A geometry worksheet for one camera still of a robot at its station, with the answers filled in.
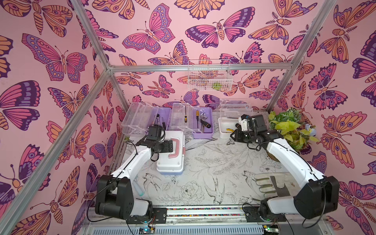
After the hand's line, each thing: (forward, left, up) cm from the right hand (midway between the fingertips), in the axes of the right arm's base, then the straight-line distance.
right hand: (234, 133), depth 83 cm
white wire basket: (+43, +12, +7) cm, 45 cm away
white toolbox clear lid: (+39, -10, -17) cm, 44 cm away
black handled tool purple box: (+21, +15, -16) cm, 30 cm away
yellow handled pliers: (+17, -3, -18) cm, 25 cm away
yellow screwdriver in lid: (+21, +29, -8) cm, 37 cm away
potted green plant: (0, -30, +5) cm, 31 cm away
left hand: (-3, +40, -9) cm, 41 cm away
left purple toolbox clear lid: (+23, +64, -11) cm, 69 cm away
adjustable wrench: (+29, +16, -18) cm, 38 cm away
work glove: (-21, -25, -19) cm, 38 cm away
